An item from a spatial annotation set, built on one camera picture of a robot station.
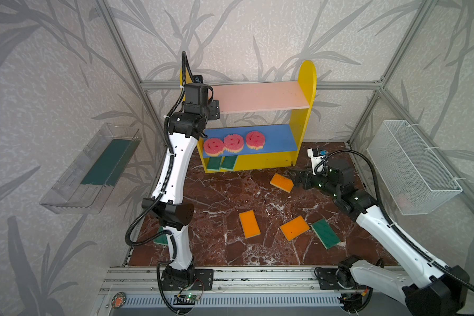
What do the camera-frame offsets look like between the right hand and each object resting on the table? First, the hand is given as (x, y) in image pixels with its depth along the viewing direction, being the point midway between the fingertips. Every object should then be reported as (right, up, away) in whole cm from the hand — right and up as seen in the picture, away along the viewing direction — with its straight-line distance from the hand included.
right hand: (296, 163), depth 75 cm
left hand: (-34, +25, -2) cm, 42 cm away
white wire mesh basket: (+35, -5, -13) cm, 38 cm away
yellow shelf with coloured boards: (-12, +22, +40) cm, 47 cm away
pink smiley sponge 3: (-16, +11, +21) cm, 28 cm away
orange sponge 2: (+2, -29, +12) cm, 32 cm away
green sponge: (-38, -1, +32) cm, 50 cm away
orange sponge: (-18, -28, +13) cm, 36 cm away
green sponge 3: (+15, -31, +9) cm, 35 cm away
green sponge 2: (-30, -1, +32) cm, 44 cm away
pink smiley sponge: (-36, +7, +19) cm, 41 cm away
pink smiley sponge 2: (-26, +9, +21) cm, 35 cm away
